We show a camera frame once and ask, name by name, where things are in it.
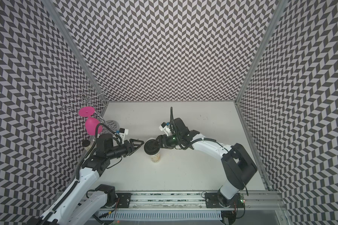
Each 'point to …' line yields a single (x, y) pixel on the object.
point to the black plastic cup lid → (151, 147)
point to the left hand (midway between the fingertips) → (142, 145)
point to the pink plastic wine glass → (90, 123)
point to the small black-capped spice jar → (86, 143)
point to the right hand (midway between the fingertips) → (156, 148)
